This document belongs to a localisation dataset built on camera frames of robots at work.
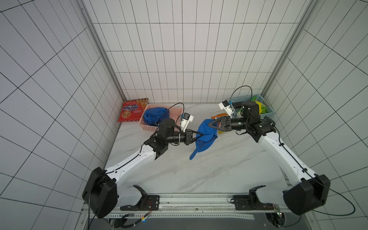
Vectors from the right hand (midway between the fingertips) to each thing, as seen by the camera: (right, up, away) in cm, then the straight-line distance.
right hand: (205, 128), depth 66 cm
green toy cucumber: (+47, +20, +48) cm, 70 cm away
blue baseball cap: (-1, -7, 0) cm, 7 cm away
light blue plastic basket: (+41, +19, +49) cm, 67 cm away
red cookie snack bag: (-52, +10, +44) cm, 69 cm away
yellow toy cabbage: (+49, +11, +39) cm, 63 cm away
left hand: (-2, -5, +4) cm, 7 cm away
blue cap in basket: (-32, +6, +37) cm, 49 cm away
